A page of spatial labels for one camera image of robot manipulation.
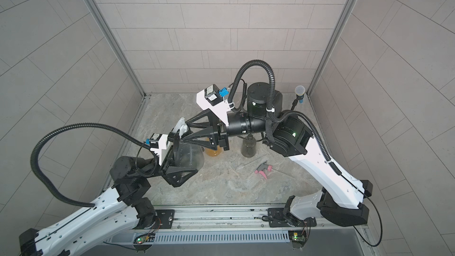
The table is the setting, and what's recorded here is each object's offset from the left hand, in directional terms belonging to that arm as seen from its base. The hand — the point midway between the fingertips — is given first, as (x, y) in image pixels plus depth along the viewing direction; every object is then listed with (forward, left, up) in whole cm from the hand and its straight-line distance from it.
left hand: (199, 165), depth 49 cm
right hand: (+2, 0, +13) cm, 13 cm away
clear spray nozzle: (+14, -12, -35) cm, 40 cm away
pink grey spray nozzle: (+13, -23, -35) cm, 44 cm away
